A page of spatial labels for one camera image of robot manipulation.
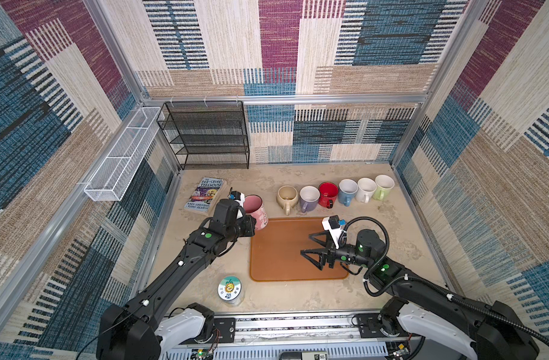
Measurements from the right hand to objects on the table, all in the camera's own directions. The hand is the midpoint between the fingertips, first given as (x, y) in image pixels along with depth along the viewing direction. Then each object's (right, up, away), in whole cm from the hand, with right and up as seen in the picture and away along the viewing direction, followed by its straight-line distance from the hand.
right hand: (306, 248), depth 73 cm
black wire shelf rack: (-43, +45, +35) cm, 71 cm away
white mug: (+31, +19, +29) cm, 47 cm away
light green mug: (+39, +21, +30) cm, 53 cm away
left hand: (-17, +9, +7) cm, 21 cm away
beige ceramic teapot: (-5, +15, +30) cm, 34 cm away
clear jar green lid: (-25, -14, +1) cm, 29 cm away
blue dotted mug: (+22, +19, +29) cm, 41 cm away
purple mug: (+5, +15, +32) cm, 35 cm away
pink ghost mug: (-18, +13, +12) cm, 25 cm away
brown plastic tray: (-10, -5, +23) cm, 25 cm away
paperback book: (-43, +16, +32) cm, 56 cm away
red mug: (+14, +16, +31) cm, 38 cm away
